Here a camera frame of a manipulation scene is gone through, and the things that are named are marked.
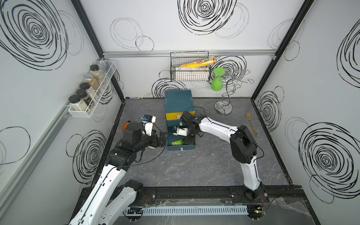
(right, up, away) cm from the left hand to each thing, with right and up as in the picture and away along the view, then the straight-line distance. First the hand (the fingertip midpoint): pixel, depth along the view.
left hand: (161, 132), depth 70 cm
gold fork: (+62, +6, +38) cm, 73 cm away
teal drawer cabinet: (+7, +16, +17) cm, 24 cm away
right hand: (+13, -7, +21) cm, 26 cm away
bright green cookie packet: (+7, -11, +21) cm, 25 cm away
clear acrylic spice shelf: (-42, +41, +26) cm, 64 cm away
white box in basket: (+13, +34, +17) cm, 40 cm away
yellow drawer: (+7, +7, +14) cm, 17 cm away
